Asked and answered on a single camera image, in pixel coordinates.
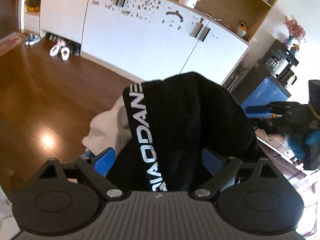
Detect blue grey sneaker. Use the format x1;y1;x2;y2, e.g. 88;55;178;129
25;33;41;46

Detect pink dried flower vase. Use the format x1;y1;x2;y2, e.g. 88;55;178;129
283;15;306;48

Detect white cloth heap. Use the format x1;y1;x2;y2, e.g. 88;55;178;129
82;96;132;156

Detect white cabinet row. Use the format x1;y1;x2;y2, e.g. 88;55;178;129
40;0;248;84

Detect black side cabinet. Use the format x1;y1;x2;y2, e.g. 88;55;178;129
231;40;299;108

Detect black pants with white lettering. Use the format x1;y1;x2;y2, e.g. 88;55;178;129
106;72;264;191

